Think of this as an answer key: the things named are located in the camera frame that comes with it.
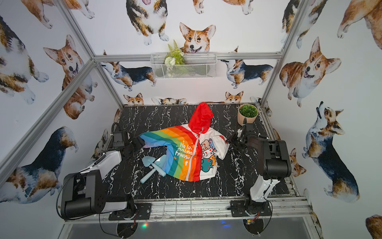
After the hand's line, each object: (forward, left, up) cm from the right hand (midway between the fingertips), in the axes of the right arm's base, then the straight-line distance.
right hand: (226, 139), depth 97 cm
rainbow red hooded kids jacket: (-5, +21, -1) cm, 21 cm away
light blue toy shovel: (-14, +48, 0) cm, 50 cm away
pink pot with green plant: (+17, -16, +9) cm, 25 cm away
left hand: (-3, +53, +6) cm, 53 cm away
